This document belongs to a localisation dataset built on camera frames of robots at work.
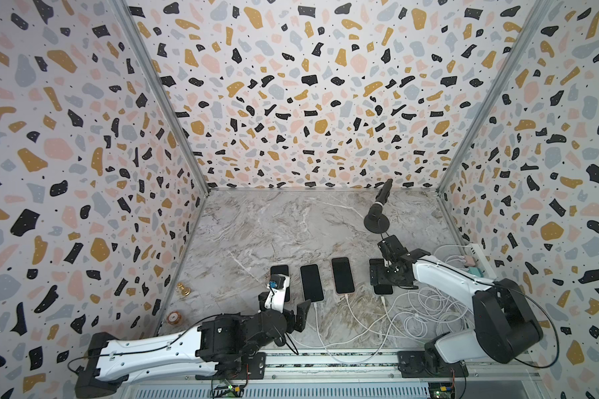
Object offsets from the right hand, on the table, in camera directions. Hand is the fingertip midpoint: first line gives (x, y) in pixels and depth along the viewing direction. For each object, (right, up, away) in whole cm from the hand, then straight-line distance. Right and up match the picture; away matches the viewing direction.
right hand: (383, 278), depth 90 cm
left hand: (-28, -1, -19) cm, 34 cm away
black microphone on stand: (+3, +20, +20) cm, 28 cm away
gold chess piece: (-71, -4, -3) cm, 71 cm away
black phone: (-1, -3, -2) cm, 4 cm away
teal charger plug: (+37, +1, +5) cm, 37 cm away
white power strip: (+39, +5, +5) cm, 40 cm away
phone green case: (-26, -2, +1) cm, 26 cm away
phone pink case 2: (-14, 0, +2) cm, 15 cm away
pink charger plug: (+36, +5, +7) cm, 37 cm away
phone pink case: (-38, +2, +5) cm, 38 cm away
